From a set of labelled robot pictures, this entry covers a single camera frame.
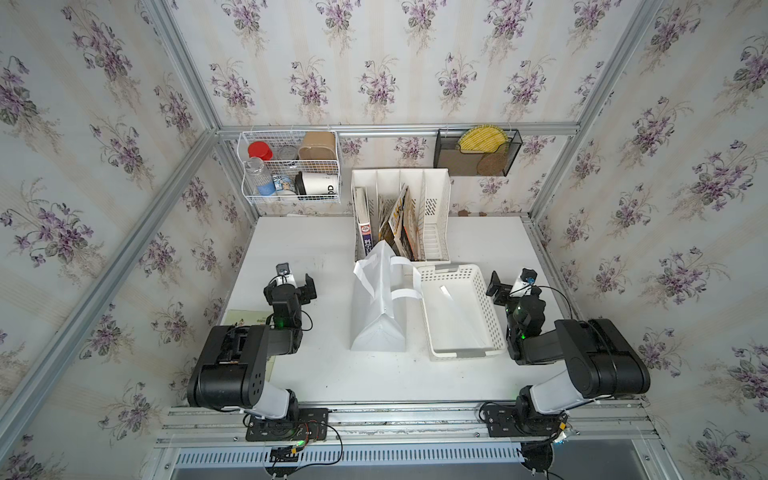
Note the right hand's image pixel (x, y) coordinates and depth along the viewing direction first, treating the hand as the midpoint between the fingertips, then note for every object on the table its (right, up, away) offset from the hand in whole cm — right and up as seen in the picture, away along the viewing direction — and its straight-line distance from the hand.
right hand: (514, 275), depth 89 cm
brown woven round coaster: (-4, +36, +8) cm, 37 cm away
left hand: (-67, -1, +2) cm, 67 cm away
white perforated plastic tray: (-15, -14, +4) cm, 21 cm away
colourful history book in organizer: (-33, +12, +3) cm, 35 cm away
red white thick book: (-46, +17, -2) cm, 49 cm away
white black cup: (-61, +29, +3) cm, 67 cm away
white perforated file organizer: (-31, +22, +13) cm, 40 cm away
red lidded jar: (-78, +39, +3) cm, 88 cm away
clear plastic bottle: (-78, +30, +1) cm, 83 cm away
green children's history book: (-81, -14, +3) cm, 83 cm away
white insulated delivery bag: (-41, -12, -10) cm, 44 cm away
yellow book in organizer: (-38, +13, -1) cm, 40 cm away
